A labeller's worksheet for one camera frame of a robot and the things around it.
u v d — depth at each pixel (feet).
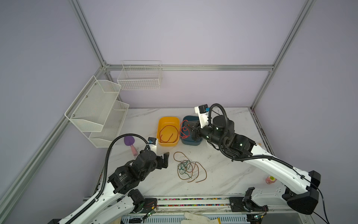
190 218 2.30
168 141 3.26
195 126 1.83
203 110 1.71
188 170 2.73
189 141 3.25
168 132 3.42
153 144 1.95
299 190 1.30
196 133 1.78
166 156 2.06
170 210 2.40
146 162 1.60
